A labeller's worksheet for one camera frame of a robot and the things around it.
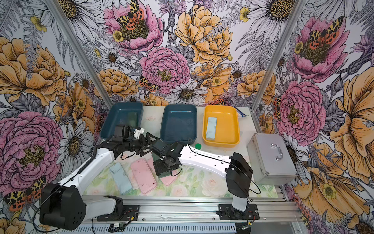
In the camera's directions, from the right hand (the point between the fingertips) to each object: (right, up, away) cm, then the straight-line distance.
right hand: (164, 172), depth 75 cm
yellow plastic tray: (+35, +22, +32) cm, 52 cm away
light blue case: (-27, -7, +10) cm, 30 cm away
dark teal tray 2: (+4, +24, +34) cm, 42 cm away
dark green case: (-31, +28, +37) cm, 56 cm away
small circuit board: (-22, -23, -5) cm, 32 cm away
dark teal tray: (-40, +32, +42) cm, 66 cm away
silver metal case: (+55, +6, +3) cm, 55 cm away
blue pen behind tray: (+53, +33, +44) cm, 76 cm away
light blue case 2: (+29, +24, +33) cm, 50 cm away
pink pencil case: (-14, -6, +12) cm, 20 cm away
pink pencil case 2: (0, -7, +7) cm, 10 cm away
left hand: (-5, +12, +5) cm, 14 cm away
